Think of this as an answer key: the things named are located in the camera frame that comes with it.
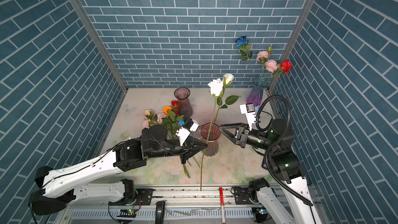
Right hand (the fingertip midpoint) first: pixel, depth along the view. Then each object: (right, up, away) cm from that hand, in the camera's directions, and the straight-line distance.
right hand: (218, 128), depth 54 cm
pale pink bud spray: (-40, -2, +44) cm, 59 cm away
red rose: (+42, +30, +34) cm, 62 cm away
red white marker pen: (+3, -39, +17) cm, 42 cm away
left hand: (-4, -8, +1) cm, 9 cm away
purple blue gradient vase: (+28, +14, +47) cm, 57 cm away
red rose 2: (-26, +9, +48) cm, 56 cm away
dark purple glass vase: (-20, +5, +57) cm, 60 cm away
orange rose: (-32, +4, +48) cm, 58 cm away
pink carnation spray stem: (+33, +30, +36) cm, 57 cm away
